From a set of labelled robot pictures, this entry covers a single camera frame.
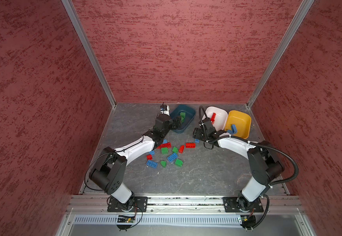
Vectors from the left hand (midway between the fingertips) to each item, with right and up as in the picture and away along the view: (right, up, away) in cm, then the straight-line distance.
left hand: (174, 119), depth 88 cm
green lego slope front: (-6, -27, -2) cm, 28 cm away
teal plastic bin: (+12, +4, +23) cm, 26 cm away
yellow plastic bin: (+52, -2, +22) cm, 56 cm away
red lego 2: (-5, -17, +7) cm, 19 cm away
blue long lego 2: (-1, -24, +3) cm, 24 cm away
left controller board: (-27, -51, -15) cm, 59 cm away
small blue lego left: (-14, -22, +4) cm, 26 cm away
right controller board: (+37, -51, -17) cm, 65 cm away
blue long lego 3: (-6, -15, +10) cm, 19 cm away
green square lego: (-6, -21, +4) cm, 22 cm away
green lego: (+6, +3, +22) cm, 23 cm away
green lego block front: (+3, -27, 0) cm, 27 cm away
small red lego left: (-16, -24, +2) cm, 29 cm away
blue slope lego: (+43, -8, +15) cm, 46 cm away
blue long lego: (-14, -28, 0) cm, 31 cm away
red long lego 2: (+28, -1, +19) cm, 34 cm away
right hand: (+15, -11, +7) cm, 20 cm away
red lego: (+4, -20, +5) cm, 21 cm away
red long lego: (+10, -17, +8) cm, 22 cm away
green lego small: (+5, 0, +18) cm, 19 cm away
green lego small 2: (+1, -20, +5) cm, 20 cm away
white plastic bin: (+36, +1, +23) cm, 43 cm away
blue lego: (+15, -15, +10) cm, 23 cm away
